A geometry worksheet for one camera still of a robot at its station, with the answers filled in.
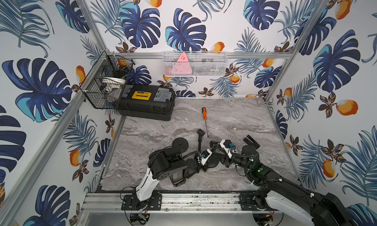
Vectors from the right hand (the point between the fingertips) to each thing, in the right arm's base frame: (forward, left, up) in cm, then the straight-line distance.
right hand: (216, 148), depth 80 cm
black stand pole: (+16, +7, -10) cm, 20 cm away
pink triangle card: (+43, +20, +23) cm, 53 cm away
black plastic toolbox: (+31, +43, +4) cm, 53 cm away
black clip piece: (+11, -24, -11) cm, 29 cm away
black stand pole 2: (-3, +2, +8) cm, 9 cm away
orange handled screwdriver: (+31, +4, -11) cm, 34 cm away
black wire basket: (+35, +70, +15) cm, 79 cm away
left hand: (0, +1, -6) cm, 6 cm away
